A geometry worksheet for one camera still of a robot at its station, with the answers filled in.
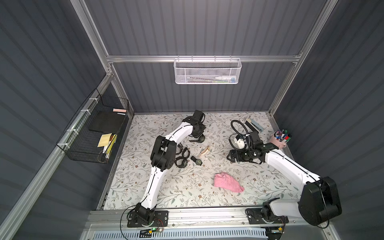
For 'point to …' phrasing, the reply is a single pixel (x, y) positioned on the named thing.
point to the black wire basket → (91, 137)
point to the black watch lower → (181, 162)
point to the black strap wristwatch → (201, 139)
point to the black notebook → (106, 122)
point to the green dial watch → (198, 161)
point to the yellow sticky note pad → (104, 140)
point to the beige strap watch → (205, 151)
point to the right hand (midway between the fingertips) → (235, 156)
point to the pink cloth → (223, 180)
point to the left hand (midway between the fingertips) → (204, 129)
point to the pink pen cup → (281, 144)
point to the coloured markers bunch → (282, 135)
